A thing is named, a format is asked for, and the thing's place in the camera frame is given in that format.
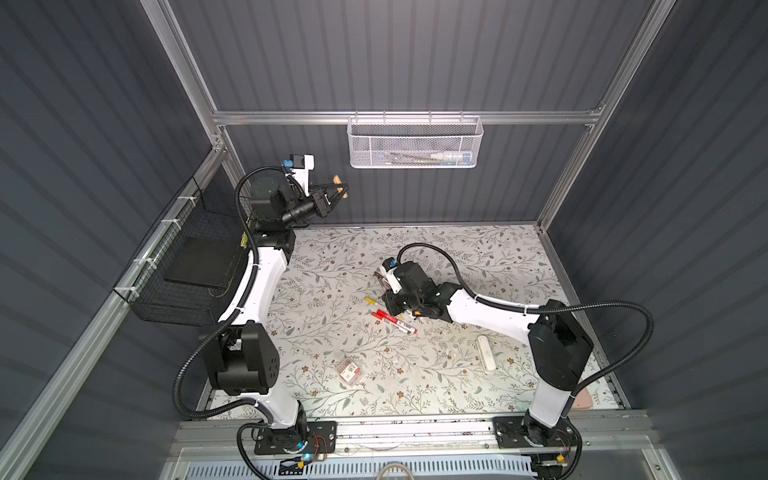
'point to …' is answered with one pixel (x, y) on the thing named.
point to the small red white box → (349, 372)
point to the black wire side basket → (197, 263)
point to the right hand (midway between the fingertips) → (386, 298)
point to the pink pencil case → (583, 400)
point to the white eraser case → (485, 354)
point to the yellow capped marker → (371, 301)
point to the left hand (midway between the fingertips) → (347, 186)
